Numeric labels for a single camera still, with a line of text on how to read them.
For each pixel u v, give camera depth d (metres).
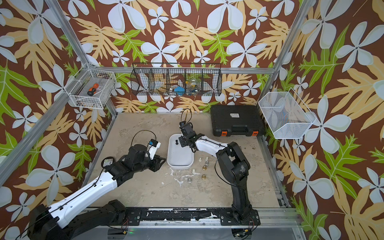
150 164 0.68
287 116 0.82
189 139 0.75
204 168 0.90
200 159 0.93
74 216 0.45
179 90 0.95
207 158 0.93
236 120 1.12
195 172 0.88
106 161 0.92
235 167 0.52
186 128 0.75
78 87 0.80
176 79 0.98
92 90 0.80
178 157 0.95
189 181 0.85
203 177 0.86
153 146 0.68
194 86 0.98
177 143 1.01
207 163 0.92
